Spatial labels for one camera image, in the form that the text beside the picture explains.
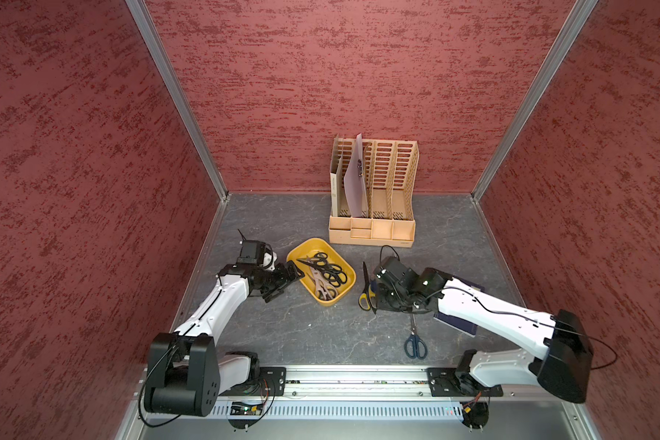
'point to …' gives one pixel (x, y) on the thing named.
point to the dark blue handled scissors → (414, 346)
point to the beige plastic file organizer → (390, 168)
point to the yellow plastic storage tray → (334, 258)
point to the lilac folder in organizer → (354, 181)
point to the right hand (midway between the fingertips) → (378, 307)
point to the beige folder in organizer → (335, 181)
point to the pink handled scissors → (323, 291)
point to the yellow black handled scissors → (366, 301)
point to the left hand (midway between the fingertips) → (294, 286)
